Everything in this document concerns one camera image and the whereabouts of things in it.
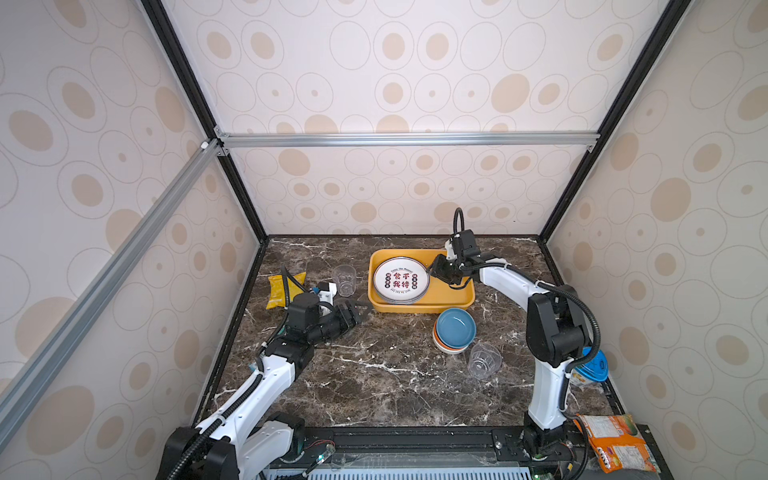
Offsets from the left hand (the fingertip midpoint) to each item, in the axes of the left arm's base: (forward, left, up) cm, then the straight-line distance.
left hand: (374, 309), depth 77 cm
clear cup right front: (-6, -32, -18) cm, 37 cm away
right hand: (+21, -17, -10) cm, 29 cm away
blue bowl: (+1, -24, -13) cm, 27 cm away
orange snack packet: (-27, -60, -16) cm, 68 cm away
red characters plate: (+21, -8, -17) cm, 28 cm away
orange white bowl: (-5, -19, -12) cm, 23 cm away
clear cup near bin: (+23, +12, -18) cm, 32 cm away
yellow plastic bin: (+14, -20, -16) cm, 29 cm away
